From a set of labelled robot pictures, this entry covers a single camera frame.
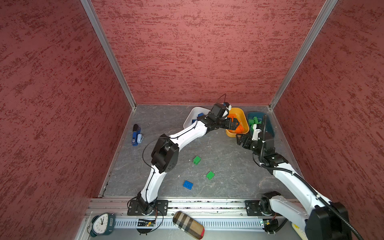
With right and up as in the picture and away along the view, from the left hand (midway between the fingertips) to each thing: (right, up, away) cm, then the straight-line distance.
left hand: (232, 124), depth 87 cm
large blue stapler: (-64, -5, +16) cm, 66 cm away
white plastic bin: (-24, +7, +22) cm, 33 cm away
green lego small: (+22, +2, +21) cm, 30 cm away
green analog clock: (-64, -45, -21) cm, 81 cm away
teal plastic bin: (+31, -4, +16) cm, 35 cm away
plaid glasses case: (-26, -45, -20) cm, 56 cm away
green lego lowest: (-13, -30, -2) cm, 32 cm away
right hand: (+4, -8, -3) cm, 10 cm away
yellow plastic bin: (+13, +2, +20) cm, 24 cm away
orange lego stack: (+10, -4, +17) cm, 20 cm away
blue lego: (-26, -33, -7) cm, 43 cm away
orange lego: (+7, +6, +25) cm, 26 cm away
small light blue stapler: (-60, -10, +10) cm, 61 cm away
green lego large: (-21, -22, +2) cm, 31 cm away
